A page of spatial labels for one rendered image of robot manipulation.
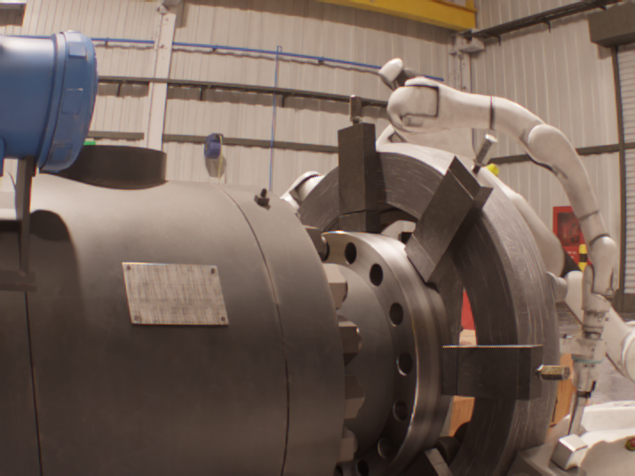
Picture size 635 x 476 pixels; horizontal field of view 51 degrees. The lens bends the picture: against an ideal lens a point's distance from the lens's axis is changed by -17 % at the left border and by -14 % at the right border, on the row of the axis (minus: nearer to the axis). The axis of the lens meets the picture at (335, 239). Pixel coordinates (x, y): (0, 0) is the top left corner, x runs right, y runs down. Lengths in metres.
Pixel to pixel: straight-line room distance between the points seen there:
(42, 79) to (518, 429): 0.80
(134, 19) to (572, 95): 7.56
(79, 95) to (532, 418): 0.76
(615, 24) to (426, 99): 10.10
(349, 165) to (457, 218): 0.29
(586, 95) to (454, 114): 10.89
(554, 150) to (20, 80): 1.17
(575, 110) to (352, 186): 11.44
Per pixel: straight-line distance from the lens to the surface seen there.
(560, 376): 0.99
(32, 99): 0.80
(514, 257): 1.10
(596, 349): 1.65
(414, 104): 1.63
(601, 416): 2.10
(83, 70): 0.81
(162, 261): 0.90
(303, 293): 0.96
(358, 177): 1.33
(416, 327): 1.13
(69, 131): 0.80
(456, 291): 1.35
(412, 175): 1.26
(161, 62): 12.17
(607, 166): 12.00
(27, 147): 0.83
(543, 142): 1.62
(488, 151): 1.10
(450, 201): 1.14
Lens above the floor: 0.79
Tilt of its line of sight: 1 degrees up
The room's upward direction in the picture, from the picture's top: 2 degrees clockwise
